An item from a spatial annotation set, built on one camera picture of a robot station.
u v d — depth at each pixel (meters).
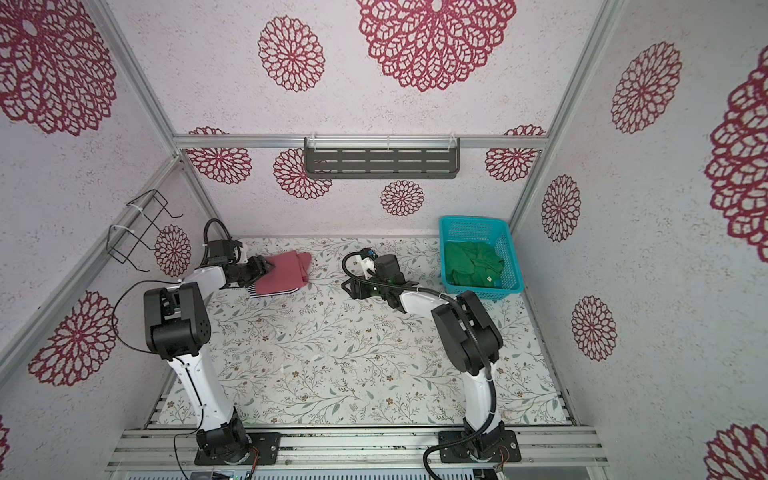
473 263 1.08
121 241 0.72
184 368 0.57
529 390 0.83
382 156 0.94
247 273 0.92
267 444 0.73
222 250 0.83
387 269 0.76
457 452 0.72
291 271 1.04
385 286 0.75
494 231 1.13
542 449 0.76
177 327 0.56
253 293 1.01
